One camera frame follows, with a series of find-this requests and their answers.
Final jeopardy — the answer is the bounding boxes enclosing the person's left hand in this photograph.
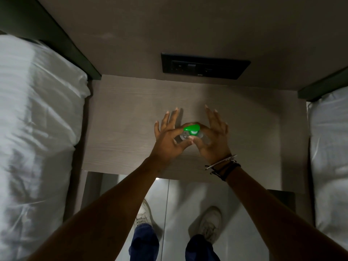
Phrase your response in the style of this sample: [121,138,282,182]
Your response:
[149,107,194,168]

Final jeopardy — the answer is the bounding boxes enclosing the person's right hand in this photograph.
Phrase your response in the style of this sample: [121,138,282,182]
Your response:
[189,105,232,167]

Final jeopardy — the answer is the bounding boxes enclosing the clear bottle with green cap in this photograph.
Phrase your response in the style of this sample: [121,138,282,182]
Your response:
[179,124,210,143]

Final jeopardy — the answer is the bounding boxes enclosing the person's right forearm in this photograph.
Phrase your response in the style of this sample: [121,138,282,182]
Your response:
[225,166,348,261]

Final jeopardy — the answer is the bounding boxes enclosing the person's left forearm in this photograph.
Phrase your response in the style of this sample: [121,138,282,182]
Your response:
[27,158,161,261]

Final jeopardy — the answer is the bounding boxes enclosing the white left shoe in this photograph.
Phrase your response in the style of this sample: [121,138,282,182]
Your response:
[134,198,154,229]

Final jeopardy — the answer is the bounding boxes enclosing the white shoe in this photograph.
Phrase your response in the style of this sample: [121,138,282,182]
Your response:
[196,206,223,244]
[134,198,154,229]

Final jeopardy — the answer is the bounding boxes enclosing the white right shoe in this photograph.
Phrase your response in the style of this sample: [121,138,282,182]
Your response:
[196,206,223,244]

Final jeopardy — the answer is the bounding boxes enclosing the dark headboard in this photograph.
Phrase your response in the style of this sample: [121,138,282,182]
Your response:
[0,0,102,81]
[297,67,348,102]

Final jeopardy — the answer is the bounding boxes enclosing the blue trousers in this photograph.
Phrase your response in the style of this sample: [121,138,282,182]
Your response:
[128,223,221,261]

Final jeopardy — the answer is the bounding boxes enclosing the white bed bedding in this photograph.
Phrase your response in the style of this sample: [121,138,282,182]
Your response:
[0,34,91,261]
[307,86,348,251]

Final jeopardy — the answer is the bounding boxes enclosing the silver bracelet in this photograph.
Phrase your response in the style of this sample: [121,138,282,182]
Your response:
[205,154,238,171]

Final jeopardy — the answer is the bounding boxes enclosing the black bracelet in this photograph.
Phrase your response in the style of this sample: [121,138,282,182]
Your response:
[210,160,242,182]

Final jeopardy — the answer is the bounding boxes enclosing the black wall socket panel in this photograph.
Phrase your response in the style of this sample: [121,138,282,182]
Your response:
[161,53,251,80]

